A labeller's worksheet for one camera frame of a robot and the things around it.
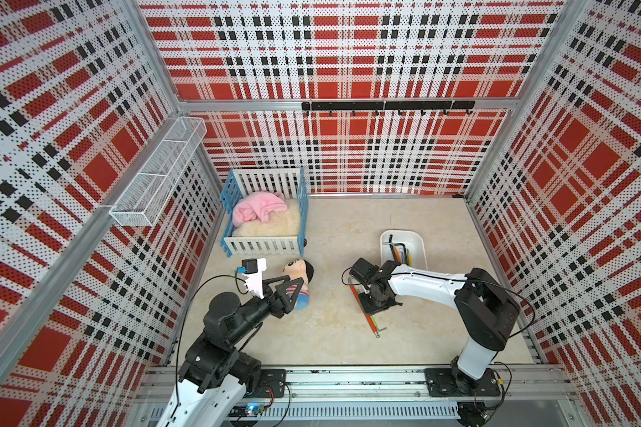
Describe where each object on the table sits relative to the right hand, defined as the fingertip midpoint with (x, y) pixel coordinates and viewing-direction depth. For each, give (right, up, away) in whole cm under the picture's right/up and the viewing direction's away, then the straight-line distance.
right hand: (374, 307), depth 87 cm
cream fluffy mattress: (-34, +28, +13) cm, 46 cm away
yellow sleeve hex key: (+15, +14, +13) cm, 24 cm away
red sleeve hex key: (-5, +3, -8) cm, 10 cm away
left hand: (-22, +14, -19) cm, 32 cm away
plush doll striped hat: (-25, +13, 0) cm, 28 cm away
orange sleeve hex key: (+11, +16, +15) cm, 24 cm away
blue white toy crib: (-32, +45, +21) cm, 59 cm away
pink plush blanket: (-42, +35, +9) cm, 55 cm away
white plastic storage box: (+17, +22, +15) cm, 31 cm away
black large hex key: (+14, +16, +14) cm, 26 cm away
